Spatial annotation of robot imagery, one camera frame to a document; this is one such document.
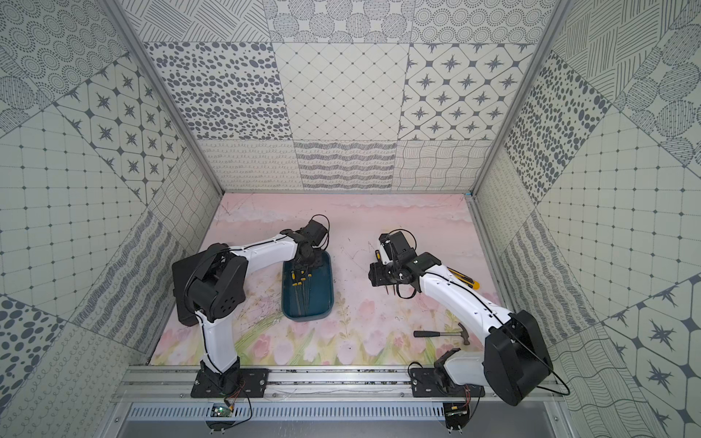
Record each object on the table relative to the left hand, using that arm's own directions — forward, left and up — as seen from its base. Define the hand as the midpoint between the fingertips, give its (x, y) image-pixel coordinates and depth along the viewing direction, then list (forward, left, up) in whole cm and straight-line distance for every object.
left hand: (315, 259), depth 97 cm
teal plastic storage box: (-15, 0, -2) cm, 15 cm away
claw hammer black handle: (-24, -37, -3) cm, 45 cm away
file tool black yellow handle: (+3, -23, -2) cm, 23 cm away
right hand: (-11, -23, +8) cm, 26 cm away
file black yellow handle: (-9, +6, -2) cm, 11 cm away
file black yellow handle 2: (-8, +3, -1) cm, 8 cm away
